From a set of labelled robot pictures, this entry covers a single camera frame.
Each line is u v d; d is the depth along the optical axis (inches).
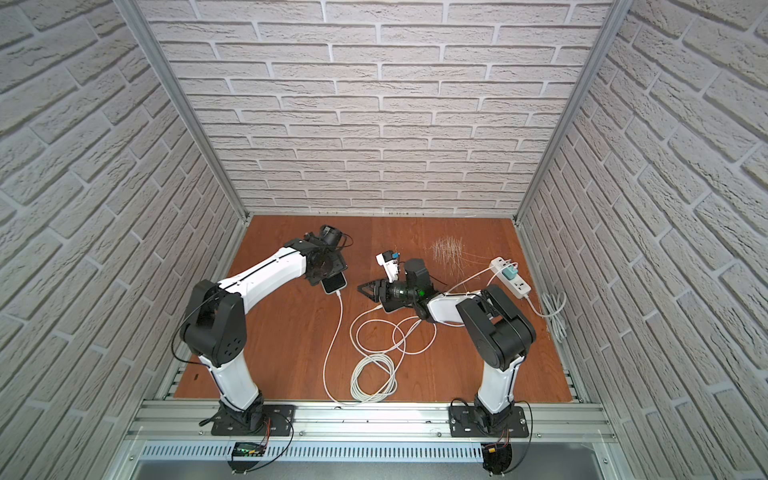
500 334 19.4
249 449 28.3
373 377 32.0
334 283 35.3
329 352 33.5
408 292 30.6
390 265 32.5
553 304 38.3
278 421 28.7
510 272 37.4
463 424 28.6
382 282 31.2
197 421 27.5
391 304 36.4
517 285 38.4
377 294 31.2
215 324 18.9
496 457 27.5
